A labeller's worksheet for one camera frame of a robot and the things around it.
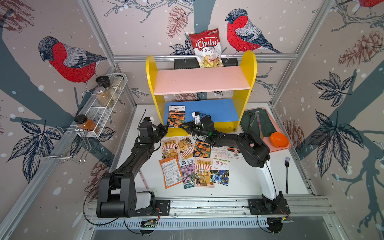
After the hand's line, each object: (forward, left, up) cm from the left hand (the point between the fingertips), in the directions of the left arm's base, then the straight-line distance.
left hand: (171, 122), depth 87 cm
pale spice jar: (+16, +30, +17) cm, 38 cm away
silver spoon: (+22, -62, -17) cm, 68 cm away
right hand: (0, -4, -3) cm, 5 cm away
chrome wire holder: (-24, +37, +18) cm, 47 cm away
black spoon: (+22, -58, -18) cm, 64 cm away
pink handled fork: (-27, +15, -18) cm, 36 cm away
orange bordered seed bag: (-23, 0, -18) cm, 29 cm away
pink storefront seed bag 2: (-7, -8, -17) cm, 20 cm away
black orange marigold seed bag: (-8, -19, -18) cm, 27 cm away
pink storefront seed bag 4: (-20, -19, -18) cm, 33 cm away
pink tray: (-7, -65, -19) cm, 68 cm away
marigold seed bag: (+8, -2, -3) cm, 9 cm away
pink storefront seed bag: (-8, +2, -17) cm, 19 cm away
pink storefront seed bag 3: (-10, -31, -18) cm, 38 cm away
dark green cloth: (+12, -54, -17) cm, 58 cm away
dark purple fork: (-17, -70, -18) cm, 75 cm away
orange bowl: (-3, -70, -14) cm, 71 cm away
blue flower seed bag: (-23, -29, -18) cm, 41 cm away
